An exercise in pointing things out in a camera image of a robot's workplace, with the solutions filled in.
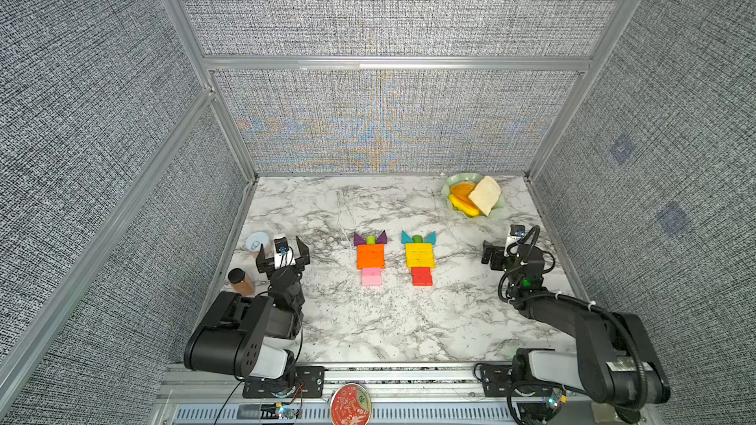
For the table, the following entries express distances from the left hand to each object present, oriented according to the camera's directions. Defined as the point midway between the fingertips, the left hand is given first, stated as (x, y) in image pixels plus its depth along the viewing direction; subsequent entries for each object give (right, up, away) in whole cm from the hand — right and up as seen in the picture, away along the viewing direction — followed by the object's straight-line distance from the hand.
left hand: (283, 239), depth 85 cm
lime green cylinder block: (+25, -2, +13) cm, 29 cm away
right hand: (+65, +1, +5) cm, 65 cm away
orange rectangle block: (+25, -6, +12) cm, 28 cm away
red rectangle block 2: (+41, -13, +5) cm, 43 cm away
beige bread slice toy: (+65, +13, +18) cm, 69 cm away
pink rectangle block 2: (+25, -14, +6) cm, 29 cm away
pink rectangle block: (+25, -11, +8) cm, 29 cm away
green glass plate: (+64, +20, +28) cm, 72 cm away
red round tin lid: (+21, -36, -17) cm, 45 cm away
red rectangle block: (+41, -12, +8) cm, 43 cm away
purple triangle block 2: (+29, -1, +14) cm, 32 cm away
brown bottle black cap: (-11, -12, -2) cm, 17 cm away
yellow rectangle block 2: (+41, -6, +11) cm, 43 cm away
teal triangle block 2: (+45, -2, +15) cm, 48 cm away
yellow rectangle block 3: (+41, -9, +10) cm, 43 cm away
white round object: (-12, -2, +9) cm, 15 cm away
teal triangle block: (+37, -2, +16) cm, 40 cm away
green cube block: (+41, -2, +16) cm, 44 cm away
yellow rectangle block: (+41, -4, +14) cm, 44 cm away
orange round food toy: (+58, +15, +21) cm, 63 cm away
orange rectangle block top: (+25, -5, +13) cm, 29 cm away
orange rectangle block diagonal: (+22, -9, +11) cm, 26 cm away
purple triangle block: (+21, -2, +13) cm, 25 cm away
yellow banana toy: (+58, +9, +21) cm, 62 cm away
